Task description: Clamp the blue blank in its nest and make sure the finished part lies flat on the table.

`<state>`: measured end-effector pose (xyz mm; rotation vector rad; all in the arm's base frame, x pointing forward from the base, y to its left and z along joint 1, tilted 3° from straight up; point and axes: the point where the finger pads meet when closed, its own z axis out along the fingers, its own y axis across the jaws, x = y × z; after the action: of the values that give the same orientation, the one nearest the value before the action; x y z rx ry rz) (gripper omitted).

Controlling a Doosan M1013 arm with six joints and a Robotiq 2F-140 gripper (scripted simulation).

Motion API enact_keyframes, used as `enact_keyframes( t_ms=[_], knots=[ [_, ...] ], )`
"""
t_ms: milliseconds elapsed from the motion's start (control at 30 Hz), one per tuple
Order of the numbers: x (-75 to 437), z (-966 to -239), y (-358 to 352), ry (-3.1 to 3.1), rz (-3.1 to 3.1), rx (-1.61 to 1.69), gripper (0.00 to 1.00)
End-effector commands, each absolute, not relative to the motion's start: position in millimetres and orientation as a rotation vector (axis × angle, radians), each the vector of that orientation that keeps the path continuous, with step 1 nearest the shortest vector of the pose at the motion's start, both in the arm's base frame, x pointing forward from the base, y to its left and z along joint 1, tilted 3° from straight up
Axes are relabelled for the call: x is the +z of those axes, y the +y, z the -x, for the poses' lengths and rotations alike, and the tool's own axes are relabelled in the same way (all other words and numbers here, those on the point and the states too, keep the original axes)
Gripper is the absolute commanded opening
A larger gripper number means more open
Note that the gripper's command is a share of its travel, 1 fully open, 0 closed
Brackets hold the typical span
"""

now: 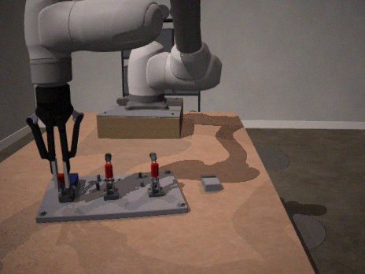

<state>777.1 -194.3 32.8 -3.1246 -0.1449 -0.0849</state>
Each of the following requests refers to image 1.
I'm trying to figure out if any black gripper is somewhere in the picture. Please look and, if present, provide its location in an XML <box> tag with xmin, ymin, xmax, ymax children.
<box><xmin>26</xmin><ymin>84</ymin><xmax>84</xmax><ymax>189</ymax></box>

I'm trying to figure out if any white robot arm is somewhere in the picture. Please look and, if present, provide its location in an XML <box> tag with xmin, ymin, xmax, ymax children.
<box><xmin>24</xmin><ymin>0</ymin><xmax>222</xmax><ymax>110</ymax></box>

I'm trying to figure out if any blue block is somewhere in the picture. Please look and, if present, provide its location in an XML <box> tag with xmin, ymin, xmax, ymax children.
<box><xmin>69</xmin><ymin>173</ymin><xmax>79</xmax><ymax>191</ymax></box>

